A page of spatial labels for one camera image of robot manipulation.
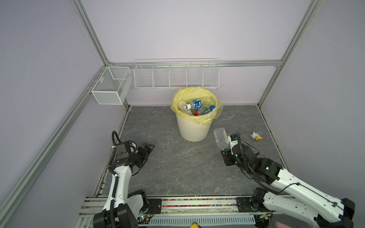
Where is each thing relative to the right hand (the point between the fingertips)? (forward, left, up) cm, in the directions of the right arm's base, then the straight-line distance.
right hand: (224, 152), depth 74 cm
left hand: (+3, +41, -7) cm, 41 cm away
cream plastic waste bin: (+16, +17, -3) cm, 23 cm away
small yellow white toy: (+19, -27, -15) cm, 37 cm away
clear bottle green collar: (+9, +1, +1) cm, 9 cm away
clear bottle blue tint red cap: (+24, +14, +4) cm, 28 cm away
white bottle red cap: (+28, +23, +5) cm, 37 cm away
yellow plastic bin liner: (+35, +6, +7) cm, 37 cm away
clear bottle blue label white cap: (+28, +15, +8) cm, 33 cm away
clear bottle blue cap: (+24, +8, +7) cm, 27 cm away
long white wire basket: (+53, +30, +13) cm, 62 cm away
